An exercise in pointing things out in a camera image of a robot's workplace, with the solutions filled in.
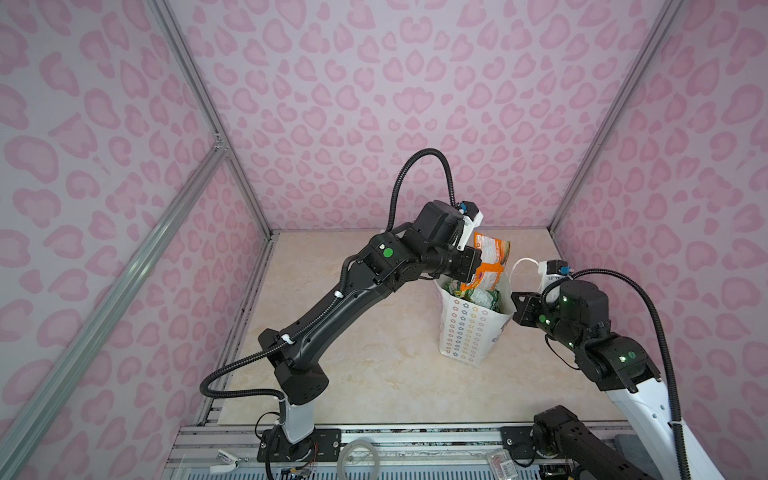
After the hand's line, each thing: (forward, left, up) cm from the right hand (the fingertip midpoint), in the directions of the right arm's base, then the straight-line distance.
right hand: (511, 293), depth 68 cm
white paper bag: (-4, +8, -12) cm, 15 cm away
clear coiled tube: (-29, +39, -24) cm, 54 cm away
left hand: (+2, +8, +11) cm, 13 cm away
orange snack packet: (+6, +5, +7) cm, 10 cm away
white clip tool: (-32, +65, -25) cm, 77 cm away
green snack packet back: (+4, +5, -8) cm, 10 cm away
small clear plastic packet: (-30, +2, -25) cm, 39 cm away
